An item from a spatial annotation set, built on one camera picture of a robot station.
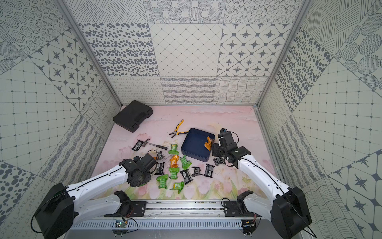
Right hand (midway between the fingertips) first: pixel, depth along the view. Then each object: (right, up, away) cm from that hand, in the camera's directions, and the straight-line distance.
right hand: (217, 149), depth 84 cm
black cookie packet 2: (-34, -12, +2) cm, 36 cm away
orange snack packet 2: (-4, +1, +11) cm, 12 cm away
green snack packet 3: (-19, -10, +4) cm, 21 cm away
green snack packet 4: (-32, -17, -2) cm, 36 cm away
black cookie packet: (-18, -16, -1) cm, 24 cm away
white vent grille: (-32, -33, -14) cm, 48 cm away
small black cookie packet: (-12, -13, +2) cm, 18 cm away
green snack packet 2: (-27, -3, +11) cm, 29 cm away
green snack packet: (-26, -13, +1) cm, 29 cm away
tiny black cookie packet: (-36, -5, +8) cm, 37 cm away
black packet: (-51, 0, +11) cm, 52 cm away
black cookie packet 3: (-5, -13, +2) cm, 14 cm away
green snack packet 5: (-22, -19, -4) cm, 30 cm away
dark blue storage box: (-14, 0, +14) cm, 20 cm away
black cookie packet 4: (+2, -8, +6) cm, 10 cm away
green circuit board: (-50, -34, -13) cm, 62 cm away
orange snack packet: (-26, -8, +6) cm, 28 cm away
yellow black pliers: (-27, +8, +19) cm, 34 cm away
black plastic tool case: (-61, +19, +23) cm, 68 cm away
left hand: (-40, -15, -2) cm, 43 cm away
